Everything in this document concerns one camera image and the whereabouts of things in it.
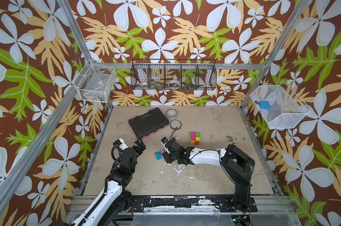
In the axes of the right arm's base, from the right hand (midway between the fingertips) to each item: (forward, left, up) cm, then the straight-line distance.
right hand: (164, 153), depth 90 cm
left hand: (+2, +16, +13) cm, 21 cm away
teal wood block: (-1, +4, -2) cm, 5 cm away
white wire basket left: (+33, +42, +31) cm, 62 cm away
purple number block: (+2, +2, -2) cm, 3 cm away
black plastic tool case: (+23, +12, +2) cm, 26 cm away
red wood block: (+8, -23, -1) cm, 24 cm away
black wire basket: (+46, -5, +28) cm, 54 cm away
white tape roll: (+42, -7, +24) cm, 49 cm away
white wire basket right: (+17, -68, +25) cm, 75 cm away
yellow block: (+9, -23, +2) cm, 25 cm away
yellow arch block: (+8, -19, 0) cm, 21 cm away
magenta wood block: (+11, -20, +2) cm, 23 cm away
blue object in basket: (+21, -63, +22) cm, 70 cm away
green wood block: (+15, -24, -2) cm, 28 cm away
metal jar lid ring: (+26, -8, -2) cm, 27 cm away
